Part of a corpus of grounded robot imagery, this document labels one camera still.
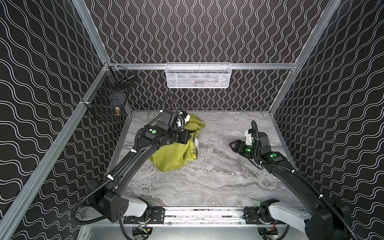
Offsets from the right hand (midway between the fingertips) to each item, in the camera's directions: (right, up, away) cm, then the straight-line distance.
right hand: (234, 146), depth 82 cm
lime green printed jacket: (-35, -5, -2) cm, 35 cm away
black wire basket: (-77, +26, +12) cm, 82 cm away
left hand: (-22, +6, -10) cm, 24 cm away
